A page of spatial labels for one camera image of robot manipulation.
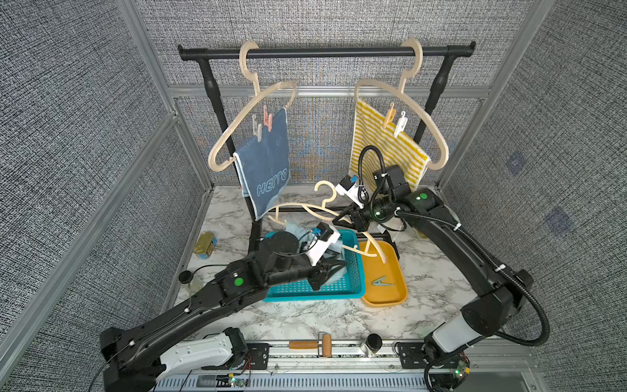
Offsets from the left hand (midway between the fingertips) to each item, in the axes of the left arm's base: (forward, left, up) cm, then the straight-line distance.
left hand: (347, 259), depth 59 cm
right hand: (+15, +1, -2) cm, 15 cm away
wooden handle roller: (-13, +5, -31) cm, 34 cm away
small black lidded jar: (-14, -9, -25) cm, 30 cm away
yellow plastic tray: (+12, -15, -32) cm, 37 cm away
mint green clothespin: (+6, -16, -31) cm, 36 cm away
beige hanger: (+6, -8, -8) cm, 13 cm away
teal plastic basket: (+6, -5, -32) cm, 33 cm away
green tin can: (+28, +52, -35) cm, 69 cm away
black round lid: (+6, +48, -20) cm, 52 cm away
